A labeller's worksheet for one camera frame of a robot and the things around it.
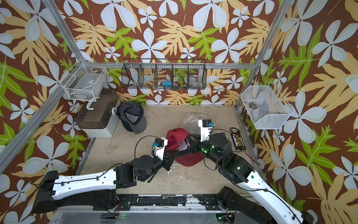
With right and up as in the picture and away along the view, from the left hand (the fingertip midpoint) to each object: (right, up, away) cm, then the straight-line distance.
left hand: (177, 148), depth 66 cm
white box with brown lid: (-49, +13, +24) cm, 56 cm away
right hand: (+3, +7, -3) cm, 8 cm away
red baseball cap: (-2, +6, -1) cm, 6 cm away
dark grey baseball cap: (-36, +19, +42) cm, 58 cm away
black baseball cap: (-45, +16, +39) cm, 62 cm away
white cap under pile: (+10, +11, +38) cm, 41 cm away
